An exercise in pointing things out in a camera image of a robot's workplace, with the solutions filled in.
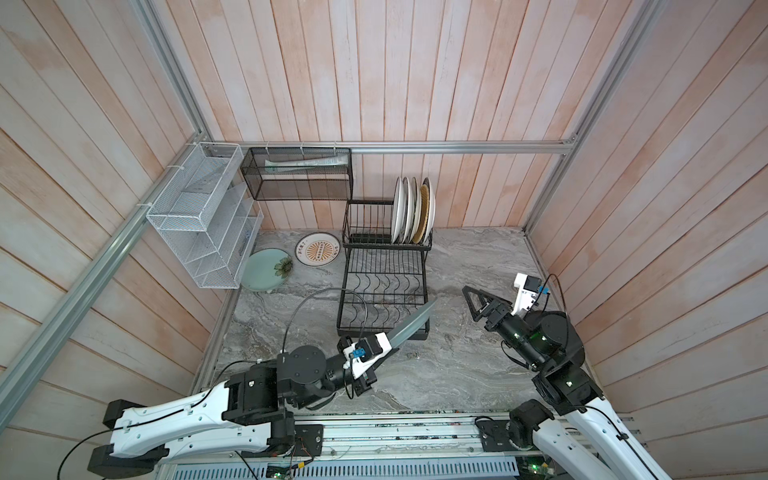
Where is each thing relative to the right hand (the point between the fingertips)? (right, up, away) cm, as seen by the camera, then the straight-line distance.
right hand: (470, 292), depth 67 cm
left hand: (-19, -10, -11) cm, 24 cm away
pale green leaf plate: (-64, +3, +43) cm, 77 cm away
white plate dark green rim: (-6, +22, +13) cm, 26 cm away
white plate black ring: (-16, +20, +9) cm, 27 cm away
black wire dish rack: (-19, -2, +37) cm, 41 cm away
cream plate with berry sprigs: (-11, +20, +9) cm, 25 cm away
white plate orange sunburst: (-45, +11, +47) cm, 66 cm away
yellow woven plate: (-9, +19, +12) cm, 25 cm away
